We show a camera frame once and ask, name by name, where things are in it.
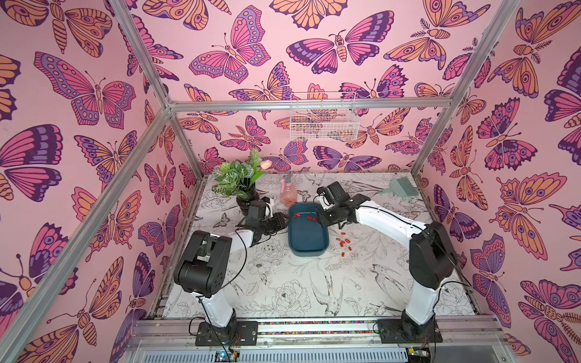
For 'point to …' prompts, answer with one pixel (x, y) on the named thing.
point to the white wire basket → (324, 116)
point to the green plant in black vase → (237, 179)
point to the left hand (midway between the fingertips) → (291, 218)
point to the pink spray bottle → (288, 193)
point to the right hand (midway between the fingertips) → (316, 220)
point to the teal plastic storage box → (307, 237)
